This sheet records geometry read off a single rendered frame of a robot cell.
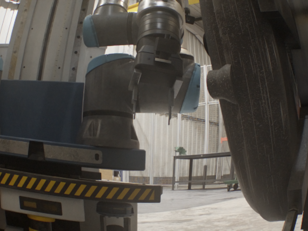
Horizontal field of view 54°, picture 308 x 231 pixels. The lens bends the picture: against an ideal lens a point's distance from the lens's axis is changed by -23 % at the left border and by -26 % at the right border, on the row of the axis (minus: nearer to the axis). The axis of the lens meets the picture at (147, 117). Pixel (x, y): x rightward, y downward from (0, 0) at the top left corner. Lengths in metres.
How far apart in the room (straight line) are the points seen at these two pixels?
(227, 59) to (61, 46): 0.94
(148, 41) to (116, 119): 0.48
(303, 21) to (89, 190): 0.67
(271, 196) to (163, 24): 0.35
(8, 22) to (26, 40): 8.62
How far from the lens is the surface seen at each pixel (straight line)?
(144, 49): 0.60
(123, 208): 1.02
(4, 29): 9.78
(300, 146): 0.53
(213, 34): 0.49
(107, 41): 0.84
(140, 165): 1.06
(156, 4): 0.67
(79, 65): 1.27
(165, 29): 0.62
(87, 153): 1.03
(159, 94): 1.06
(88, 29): 0.84
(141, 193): 0.94
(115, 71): 1.08
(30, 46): 1.33
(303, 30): 0.59
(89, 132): 1.06
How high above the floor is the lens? 0.34
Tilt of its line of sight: 9 degrees up
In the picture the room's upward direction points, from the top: 1 degrees clockwise
